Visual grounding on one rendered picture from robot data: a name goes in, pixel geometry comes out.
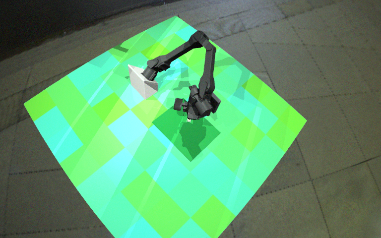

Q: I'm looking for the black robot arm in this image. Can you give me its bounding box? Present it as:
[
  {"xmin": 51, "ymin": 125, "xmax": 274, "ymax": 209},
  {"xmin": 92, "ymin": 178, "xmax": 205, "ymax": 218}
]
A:
[{"xmin": 141, "ymin": 31, "xmax": 216, "ymax": 120}]

